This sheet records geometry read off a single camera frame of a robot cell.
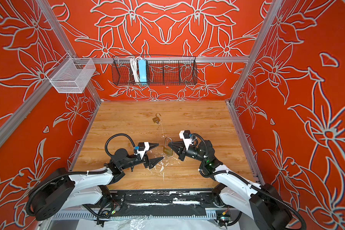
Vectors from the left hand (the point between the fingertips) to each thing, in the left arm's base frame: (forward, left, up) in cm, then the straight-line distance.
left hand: (160, 150), depth 72 cm
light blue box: (+46, +16, +16) cm, 51 cm away
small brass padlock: (+34, +8, -17) cm, 39 cm away
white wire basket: (+44, +63, +13) cm, 78 cm away
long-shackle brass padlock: (+1, -4, -1) cm, 4 cm away
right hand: (+2, -4, +3) cm, 5 cm away
